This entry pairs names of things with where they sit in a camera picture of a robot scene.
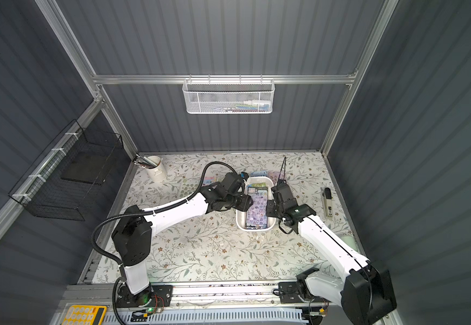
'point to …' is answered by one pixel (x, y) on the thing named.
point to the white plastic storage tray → (241, 217)
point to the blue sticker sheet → (258, 173)
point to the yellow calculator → (84, 315)
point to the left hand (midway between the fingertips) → (252, 204)
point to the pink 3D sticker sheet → (277, 175)
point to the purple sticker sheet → (256, 215)
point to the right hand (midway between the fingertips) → (275, 204)
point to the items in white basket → (247, 105)
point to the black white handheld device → (328, 196)
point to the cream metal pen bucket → (158, 174)
